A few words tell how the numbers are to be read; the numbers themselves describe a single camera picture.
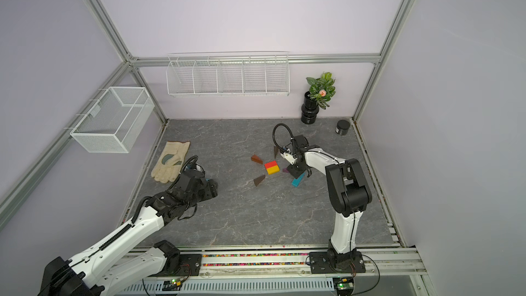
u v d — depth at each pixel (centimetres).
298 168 85
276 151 105
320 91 95
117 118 85
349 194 51
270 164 101
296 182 94
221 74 99
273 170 99
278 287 157
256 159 103
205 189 72
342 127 112
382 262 76
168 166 99
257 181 95
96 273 41
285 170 92
